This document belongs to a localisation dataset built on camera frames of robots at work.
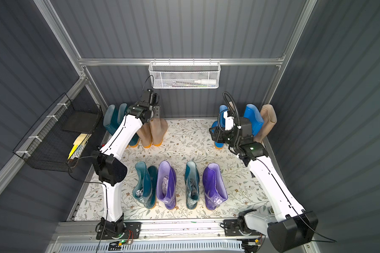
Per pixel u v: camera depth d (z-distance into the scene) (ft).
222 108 2.99
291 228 1.22
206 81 3.06
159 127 3.23
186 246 2.53
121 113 2.85
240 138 1.76
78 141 2.44
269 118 2.77
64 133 2.51
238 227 2.40
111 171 1.75
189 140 3.56
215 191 1.96
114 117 2.84
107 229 2.08
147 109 2.19
